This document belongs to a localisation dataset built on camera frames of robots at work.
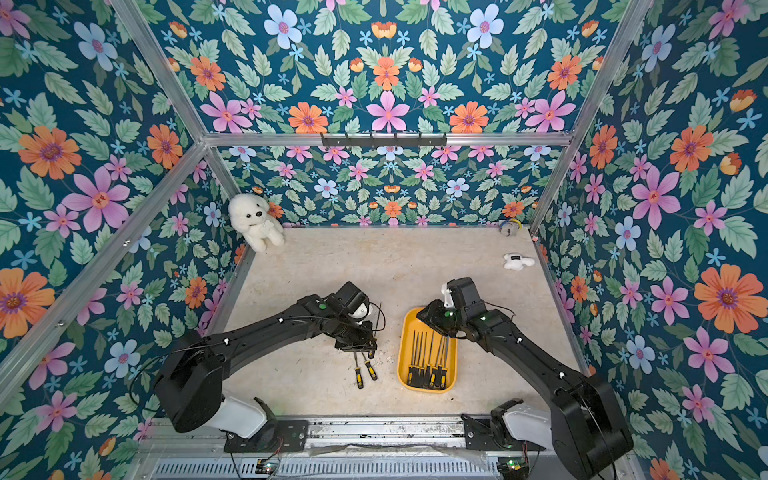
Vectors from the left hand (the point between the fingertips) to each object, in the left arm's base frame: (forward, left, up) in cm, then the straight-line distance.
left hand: (381, 348), depth 80 cm
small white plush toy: (+31, -49, -7) cm, 59 cm away
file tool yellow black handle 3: (-5, -12, -8) cm, 16 cm away
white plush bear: (+48, +44, +9) cm, 66 cm away
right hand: (+7, -11, +4) cm, 14 cm away
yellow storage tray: (+4, -11, -8) cm, 14 cm away
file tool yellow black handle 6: (-4, -11, -9) cm, 15 cm away
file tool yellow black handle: (-5, -14, -9) cm, 17 cm away
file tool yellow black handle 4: (-4, -10, -8) cm, 13 cm away
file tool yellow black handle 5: (-4, -8, -7) cm, 12 cm away
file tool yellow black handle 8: (-4, +3, -8) cm, 10 cm away
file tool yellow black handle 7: (-2, -16, -9) cm, 19 cm away
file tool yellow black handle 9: (-5, +7, -8) cm, 11 cm away
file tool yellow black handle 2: (-7, -16, -8) cm, 19 cm away
